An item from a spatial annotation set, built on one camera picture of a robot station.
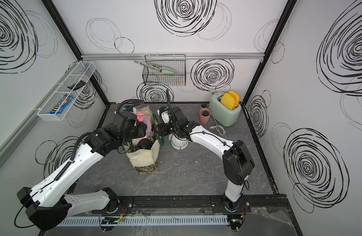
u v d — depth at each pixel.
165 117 0.73
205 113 1.02
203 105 1.05
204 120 1.02
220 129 0.96
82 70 0.91
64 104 0.71
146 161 0.74
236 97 0.94
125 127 0.51
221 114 0.98
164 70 0.92
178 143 0.93
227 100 0.97
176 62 0.94
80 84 0.81
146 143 0.75
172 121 0.63
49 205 0.39
